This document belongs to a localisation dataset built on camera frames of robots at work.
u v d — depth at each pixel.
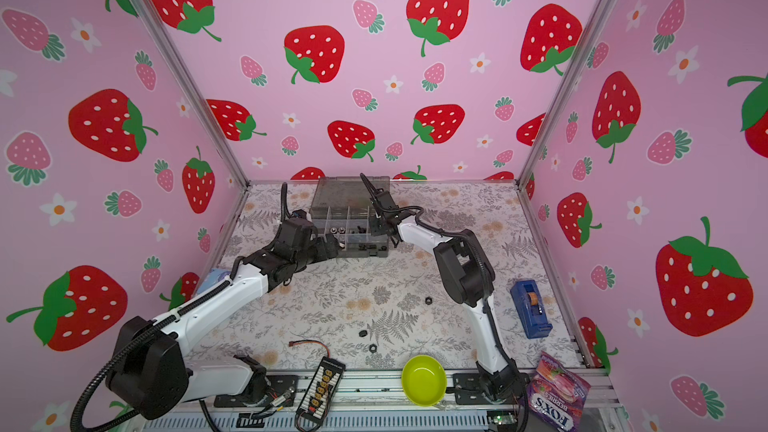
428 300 0.90
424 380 0.75
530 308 0.82
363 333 0.83
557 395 0.72
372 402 0.73
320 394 0.72
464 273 0.56
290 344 0.82
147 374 0.41
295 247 0.64
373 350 0.81
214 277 0.88
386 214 0.80
